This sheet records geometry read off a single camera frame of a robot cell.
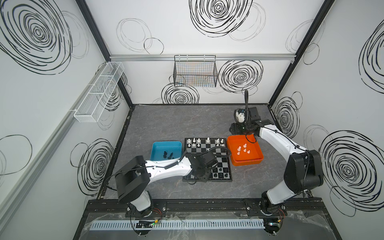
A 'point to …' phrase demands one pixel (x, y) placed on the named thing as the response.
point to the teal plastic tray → (159, 147)
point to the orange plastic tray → (255, 157)
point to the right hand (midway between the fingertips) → (233, 128)
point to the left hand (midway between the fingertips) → (206, 175)
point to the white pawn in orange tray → (244, 146)
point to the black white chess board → (222, 172)
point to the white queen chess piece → (208, 140)
